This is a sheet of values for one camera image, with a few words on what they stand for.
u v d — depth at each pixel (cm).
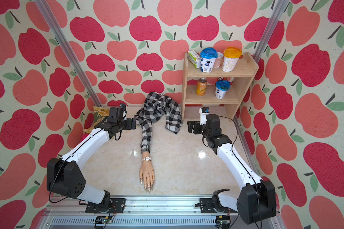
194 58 83
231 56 75
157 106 109
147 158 88
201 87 93
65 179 43
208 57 73
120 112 68
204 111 70
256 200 39
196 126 72
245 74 79
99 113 105
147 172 83
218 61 80
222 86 91
